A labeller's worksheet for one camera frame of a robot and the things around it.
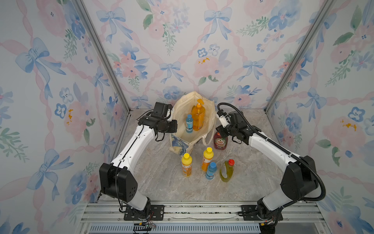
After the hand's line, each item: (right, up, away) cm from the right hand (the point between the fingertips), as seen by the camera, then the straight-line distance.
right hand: (220, 125), depth 87 cm
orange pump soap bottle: (-13, +7, +8) cm, 17 cm away
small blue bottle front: (-7, -24, -11) cm, 27 cm away
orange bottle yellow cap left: (-20, -18, -17) cm, 31 cm away
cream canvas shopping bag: (-22, -9, -11) cm, 26 cm away
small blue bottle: (-19, +1, +11) cm, 21 cm away
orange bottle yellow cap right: (-10, -16, -14) cm, 23 cm away
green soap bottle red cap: (+1, -24, -11) cm, 26 cm away
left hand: (-26, 0, -5) cm, 26 cm away
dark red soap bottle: (+1, -11, +5) cm, 13 cm away
